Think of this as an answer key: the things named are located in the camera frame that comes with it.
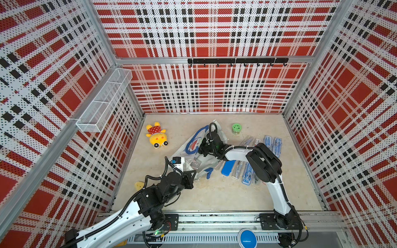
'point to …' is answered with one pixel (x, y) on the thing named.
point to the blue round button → (247, 238)
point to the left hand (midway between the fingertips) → (198, 172)
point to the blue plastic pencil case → (227, 167)
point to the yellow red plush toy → (157, 138)
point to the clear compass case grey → (248, 141)
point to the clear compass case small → (238, 169)
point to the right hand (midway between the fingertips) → (192, 144)
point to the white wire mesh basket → (95, 115)
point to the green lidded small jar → (236, 128)
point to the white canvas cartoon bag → (188, 149)
